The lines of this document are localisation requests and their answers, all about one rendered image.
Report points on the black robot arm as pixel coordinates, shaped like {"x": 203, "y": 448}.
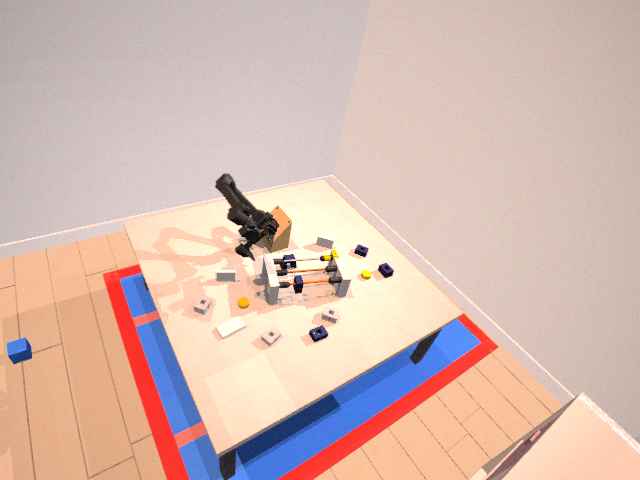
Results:
{"x": 241, "y": 208}

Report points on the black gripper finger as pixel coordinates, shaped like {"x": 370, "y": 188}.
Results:
{"x": 269, "y": 233}
{"x": 246, "y": 253}

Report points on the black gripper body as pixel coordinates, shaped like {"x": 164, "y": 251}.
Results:
{"x": 255, "y": 237}

